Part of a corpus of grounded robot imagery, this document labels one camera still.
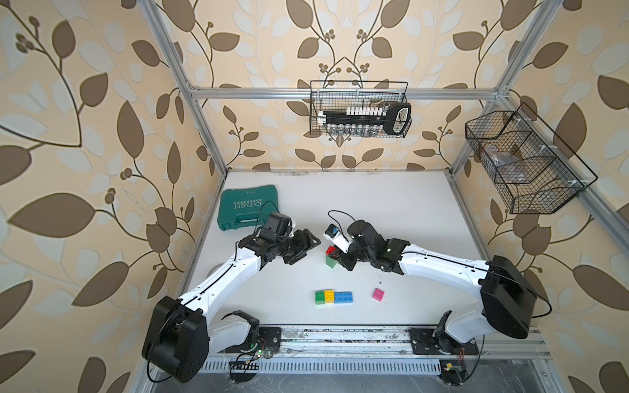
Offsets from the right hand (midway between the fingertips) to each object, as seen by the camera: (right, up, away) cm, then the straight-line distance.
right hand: (333, 249), depth 83 cm
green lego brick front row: (-5, -15, -3) cm, 16 cm away
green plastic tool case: (-36, +14, +19) cm, 43 cm away
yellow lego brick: (-1, -15, -2) cm, 15 cm away
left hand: (-7, +3, -3) cm, 8 cm away
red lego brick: (-1, 0, -1) cm, 2 cm away
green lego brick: (-1, -6, +7) cm, 9 cm away
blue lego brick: (+3, -16, -1) cm, 17 cm away
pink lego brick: (+15, -15, 0) cm, 21 cm away
